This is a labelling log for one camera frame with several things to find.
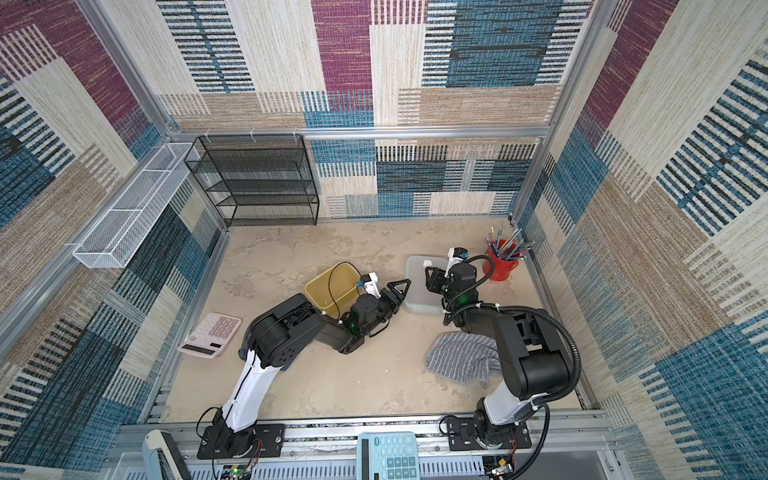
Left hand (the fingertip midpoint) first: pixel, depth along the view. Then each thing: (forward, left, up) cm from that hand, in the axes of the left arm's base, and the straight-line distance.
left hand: (414, 287), depth 92 cm
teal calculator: (-41, +8, -7) cm, 42 cm away
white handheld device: (-41, +60, -6) cm, 73 cm away
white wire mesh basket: (-3, +72, +25) cm, 76 cm away
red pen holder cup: (+6, -28, +1) cm, 29 cm away
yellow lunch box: (+1, +24, -2) cm, 24 cm away
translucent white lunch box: (-4, -2, -1) cm, 4 cm away
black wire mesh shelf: (+41, +55, +10) cm, 69 cm away
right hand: (+5, -7, -1) cm, 8 cm away
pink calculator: (-12, +60, -7) cm, 62 cm away
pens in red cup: (+11, -32, +5) cm, 35 cm away
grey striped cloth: (-18, -13, -7) cm, 23 cm away
